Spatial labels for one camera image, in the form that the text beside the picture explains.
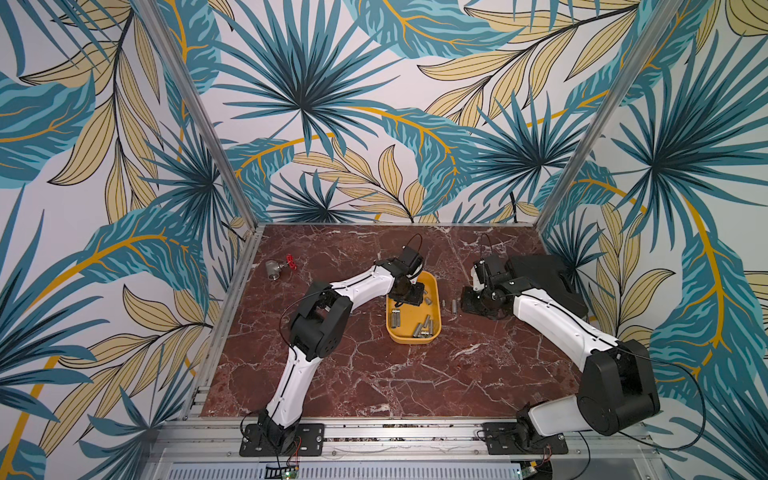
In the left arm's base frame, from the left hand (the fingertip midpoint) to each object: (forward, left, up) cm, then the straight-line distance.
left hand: (417, 301), depth 96 cm
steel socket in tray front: (-10, -2, -1) cm, 10 cm away
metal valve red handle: (+12, +49, 0) cm, 51 cm away
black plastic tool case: (+11, -43, +3) cm, 45 cm away
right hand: (-4, -13, +7) cm, 15 cm away
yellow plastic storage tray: (-8, +1, -1) cm, 8 cm away
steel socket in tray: (-7, +7, -2) cm, 10 cm away
